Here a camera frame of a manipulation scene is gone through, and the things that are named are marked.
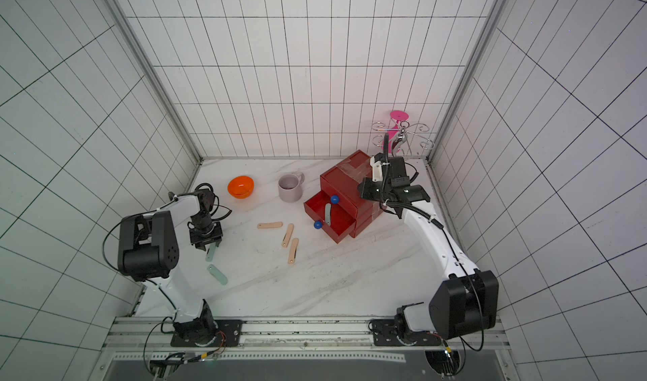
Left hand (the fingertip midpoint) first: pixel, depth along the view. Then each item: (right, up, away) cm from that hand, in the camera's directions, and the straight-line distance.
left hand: (211, 248), depth 90 cm
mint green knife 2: (0, -1, 0) cm, 1 cm away
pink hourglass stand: (+71, +50, +8) cm, 88 cm away
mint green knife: (+43, +13, 0) cm, 45 cm away
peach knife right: (+30, -1, 0) cm, 30 cm away
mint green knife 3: (+4, -8, -5) cm, 10 cm away
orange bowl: (+6, +22, +16) cm, 28 cm away
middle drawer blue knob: (+39, +10, -6) cm, 41 cm away
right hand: (+54, +23, -6) cm, 59 cm away
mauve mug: (+27, +22, +16) cm, 38 cm away
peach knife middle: (+27, +3, +2) cm, 28 cm away
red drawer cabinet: (+47, +15, -4) cm, 49 cm away
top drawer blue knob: (+45, +19, -8) cm, 50 cm away
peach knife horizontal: (+20, +7, +8) cm, 23 cm away
